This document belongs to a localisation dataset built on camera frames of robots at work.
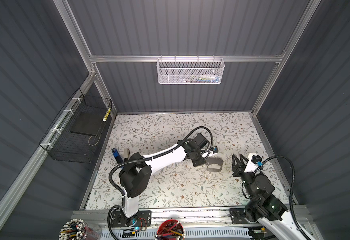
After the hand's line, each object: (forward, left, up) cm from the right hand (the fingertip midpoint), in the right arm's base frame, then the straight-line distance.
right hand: (239, 157), depth 73 cm
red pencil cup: (-29, +34, -10) cm, 45 cm away
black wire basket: (+8, +82, +10) cm, 83 cm away
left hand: (+6, +16, -10) cm, 20 cm away
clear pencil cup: (-30, +69, -1) cm, 75 cm away
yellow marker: (+19, +70, +9) cm, 73 cm away
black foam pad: (+14, +75, +11) cm, 78 cm away
